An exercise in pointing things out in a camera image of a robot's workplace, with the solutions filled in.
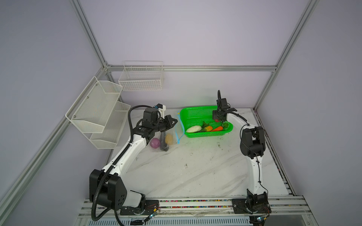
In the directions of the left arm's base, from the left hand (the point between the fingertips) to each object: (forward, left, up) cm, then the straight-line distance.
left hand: (177, 121), depth 78 cm
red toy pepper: (+22, -30, -24) cm, 44 cm away
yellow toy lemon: (+3, +7, -23) cm, 25 cm away
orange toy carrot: (+13, -31, -23) cm, 41 cm away
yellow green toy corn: (+12, -22, -22) cm, 34 cm away
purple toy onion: (-2, +16, -21) cm, 27 cm away
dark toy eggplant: (-4, +10, -20) cm, 23 cm away
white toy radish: (+11, -11, -22) cm, 27 cm away
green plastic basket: (+22, -15, -26) cm, 37 cm away
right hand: (+23, -30, -17) cm, 41 cm away
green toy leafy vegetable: (+17, -20, -24) cm, 35 cm away
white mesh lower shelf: (-9, +38, -5) cm, 39 cm away
